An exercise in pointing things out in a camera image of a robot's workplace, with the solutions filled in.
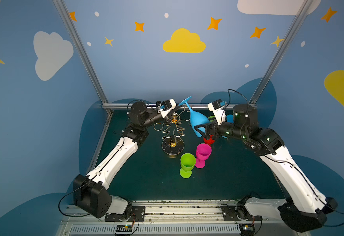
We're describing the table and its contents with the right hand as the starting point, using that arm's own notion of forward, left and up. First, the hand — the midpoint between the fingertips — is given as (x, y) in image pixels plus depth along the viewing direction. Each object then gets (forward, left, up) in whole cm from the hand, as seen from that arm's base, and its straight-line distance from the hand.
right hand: (202, 122), depth 63 cm
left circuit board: (-37, +36, -42) cm, 67 cm away
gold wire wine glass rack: (+11, +14, -36) cm, 40 cm away
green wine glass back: (-5, +4, -29) cm, 30 cm away
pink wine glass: (-1, -4, -24) cm, 24 cm away
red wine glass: (+10, -10, -30) cm, 33 cm away
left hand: (+8, +11, +5) cm, 14 cm away
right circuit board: (-34, -26, -43) cm, 61 cm away
